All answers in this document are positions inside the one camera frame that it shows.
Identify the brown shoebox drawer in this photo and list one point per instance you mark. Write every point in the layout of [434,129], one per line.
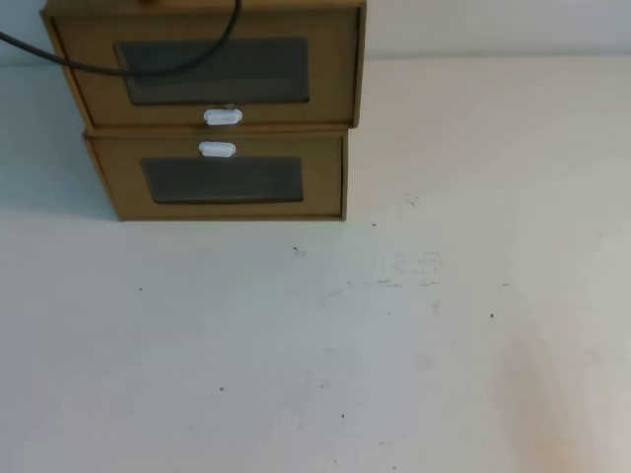
[281,63]
[161,175]

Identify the white drawer handle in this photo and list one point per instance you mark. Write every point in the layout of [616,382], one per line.
[217,149]
[223,117]

